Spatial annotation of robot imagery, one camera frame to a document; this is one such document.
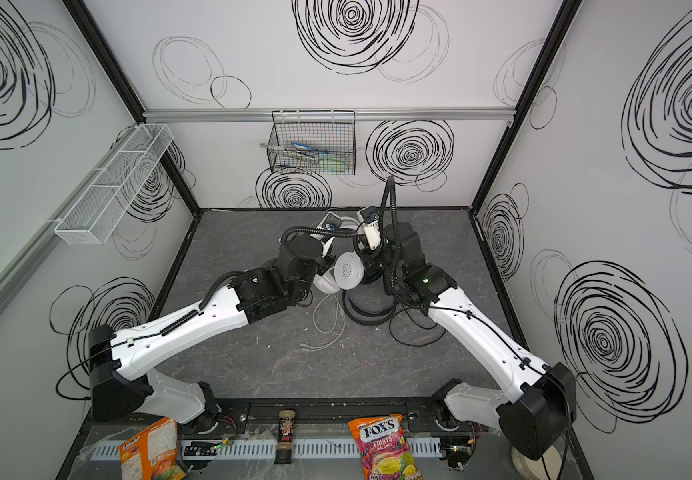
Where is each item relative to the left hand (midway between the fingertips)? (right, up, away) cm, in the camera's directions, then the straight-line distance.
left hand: (320, 231), depth 69 cm
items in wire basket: (0, +21, +17) cm, 27 cm away
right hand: (+9, -1, +4) cm, 10 cm away
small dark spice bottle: (-8, -48, -1) cm, 49 cm away
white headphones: (+7, -11, +7) cm, 15 cm away
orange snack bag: (-38, -50, -3) cm, 63 cm away
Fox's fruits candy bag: (+15, -50, -3) cm, 52 cm away
